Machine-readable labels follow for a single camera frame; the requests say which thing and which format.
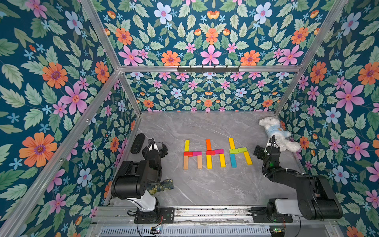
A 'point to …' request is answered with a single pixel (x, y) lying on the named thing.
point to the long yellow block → (187, 145)
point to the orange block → (208, 144)
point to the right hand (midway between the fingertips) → (269, 146)
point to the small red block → (189, 154)
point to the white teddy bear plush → (273, 129)
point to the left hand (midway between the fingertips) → (155, 143)
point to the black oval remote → (137, 143)
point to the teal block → (233, 161)
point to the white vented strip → (146, 231)
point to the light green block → (234, 151)
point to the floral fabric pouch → (167, 184)
